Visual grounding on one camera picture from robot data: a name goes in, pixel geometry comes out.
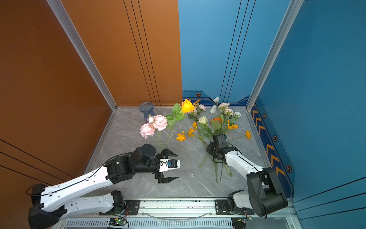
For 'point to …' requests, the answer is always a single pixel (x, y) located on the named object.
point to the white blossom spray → (213, 109)
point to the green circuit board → (117, 221)
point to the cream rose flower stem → (204, 120)
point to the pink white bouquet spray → (228, 116)
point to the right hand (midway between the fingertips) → (206, 148)
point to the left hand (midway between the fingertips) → (177, 163)
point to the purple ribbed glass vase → (147, 107)
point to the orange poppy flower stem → (248, 134)
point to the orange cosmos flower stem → (181, 137)
